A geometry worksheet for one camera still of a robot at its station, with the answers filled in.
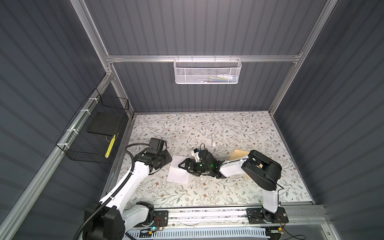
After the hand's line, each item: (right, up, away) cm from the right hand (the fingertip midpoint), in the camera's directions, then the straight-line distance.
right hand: (183, 170), depth 86 cm
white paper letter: (-5, -3, +2) cm, 6 cm away
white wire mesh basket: (+17, +72, +38) cm, 83 cm away
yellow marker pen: (-33, +16, -17) cm, 40 cm away
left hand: (-8, +7, -3) cm, 11 cm away
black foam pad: (-40, +27, -9) cm, 49 cm away
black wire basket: (-44, +20, -13) cm, 50 cm away
